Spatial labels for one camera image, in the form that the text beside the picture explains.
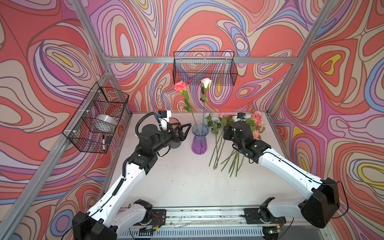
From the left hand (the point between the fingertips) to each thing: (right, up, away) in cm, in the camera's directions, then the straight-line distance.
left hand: (187, 124), depth 67 cm
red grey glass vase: (-9, +3, +21) cm, 23 cm away
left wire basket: (-46, -1, +5) cm, 47 cm away
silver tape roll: (-41, +2, +6) cm, 42 cm away
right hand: (+22, -3, +13) cm, 26 cm away
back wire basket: (+3, +40, +34) cm, 53 cm away
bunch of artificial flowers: (+21, +2, +44) cm, 49 cm away
